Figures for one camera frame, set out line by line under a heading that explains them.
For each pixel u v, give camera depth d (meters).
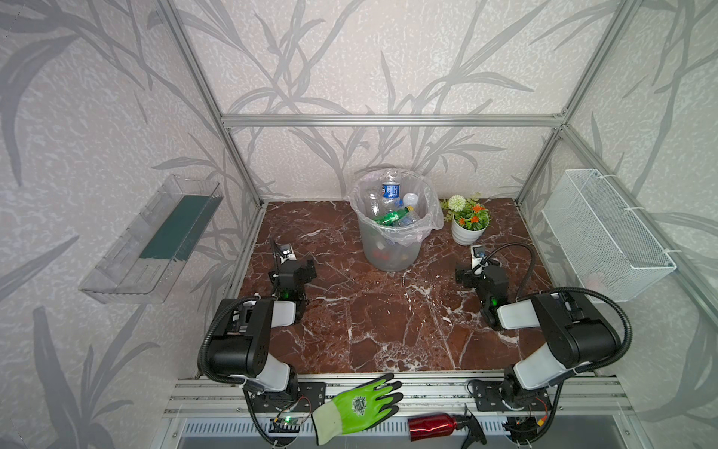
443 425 0.67
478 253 0.81
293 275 0.71
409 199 0.93
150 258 0.64
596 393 0.76
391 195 0.87
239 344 0.45
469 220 0.96
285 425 0.72
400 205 0.91
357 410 0.71
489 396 0.74
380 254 0.91
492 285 0.70
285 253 0.79
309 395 0.74
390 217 0.83
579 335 0.46
